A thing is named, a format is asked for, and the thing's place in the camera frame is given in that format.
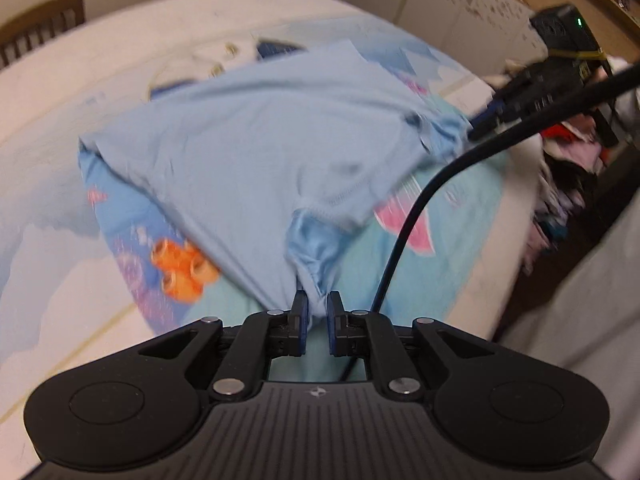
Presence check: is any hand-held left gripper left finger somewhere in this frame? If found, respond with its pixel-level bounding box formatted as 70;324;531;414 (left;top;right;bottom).
137;290;308;403

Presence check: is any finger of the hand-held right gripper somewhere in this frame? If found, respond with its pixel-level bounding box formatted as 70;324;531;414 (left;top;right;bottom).
467;99;509;141

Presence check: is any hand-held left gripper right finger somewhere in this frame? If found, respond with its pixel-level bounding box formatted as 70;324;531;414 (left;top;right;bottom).
326;290;493;403

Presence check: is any blue printed t-shirt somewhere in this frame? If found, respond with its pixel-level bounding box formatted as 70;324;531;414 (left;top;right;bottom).
77;37;506;386

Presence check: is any pile of clothes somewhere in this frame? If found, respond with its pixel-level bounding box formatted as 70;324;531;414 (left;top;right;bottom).
525;160;593;273

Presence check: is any red cloth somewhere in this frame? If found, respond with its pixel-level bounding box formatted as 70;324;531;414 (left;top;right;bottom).
542;122;589;144

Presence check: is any pink garment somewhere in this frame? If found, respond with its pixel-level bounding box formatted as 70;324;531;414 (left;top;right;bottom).
547;140;608;172

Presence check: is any white sticker-covered cabinet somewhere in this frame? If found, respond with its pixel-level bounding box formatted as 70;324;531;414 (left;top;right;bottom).
395;0;548;61

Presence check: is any white cloth with navy trim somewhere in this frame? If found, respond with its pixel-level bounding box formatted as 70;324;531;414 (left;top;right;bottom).
147;35;311;102

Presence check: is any brown wooden chair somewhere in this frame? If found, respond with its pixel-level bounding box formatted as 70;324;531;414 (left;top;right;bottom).
0;0;86;68

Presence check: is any black cable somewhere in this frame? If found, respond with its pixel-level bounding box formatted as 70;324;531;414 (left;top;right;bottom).
342;62;640;383

